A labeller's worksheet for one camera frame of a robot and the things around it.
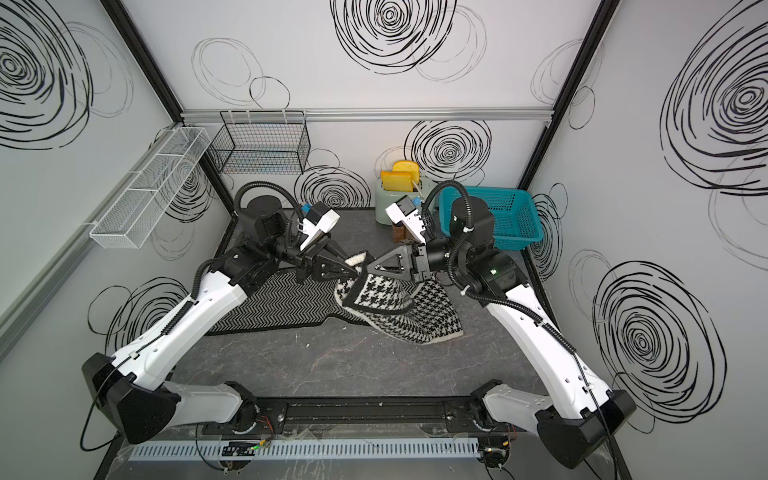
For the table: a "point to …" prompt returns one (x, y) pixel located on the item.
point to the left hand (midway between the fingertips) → (354, 276)
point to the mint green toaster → (386, 199)
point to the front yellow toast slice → (396, 181)
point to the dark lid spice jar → (399, 232)
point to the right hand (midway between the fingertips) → (373, 277)
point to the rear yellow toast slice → (408, 166)
